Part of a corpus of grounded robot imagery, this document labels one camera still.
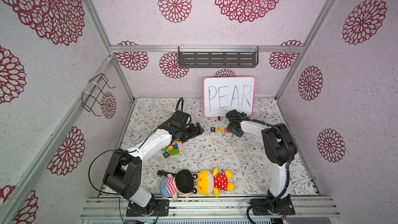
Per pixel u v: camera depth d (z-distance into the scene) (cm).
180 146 95
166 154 90
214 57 95
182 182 74
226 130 96
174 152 93
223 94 103
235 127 76
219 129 102
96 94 79
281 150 53
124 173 44
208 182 75
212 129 103
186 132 74
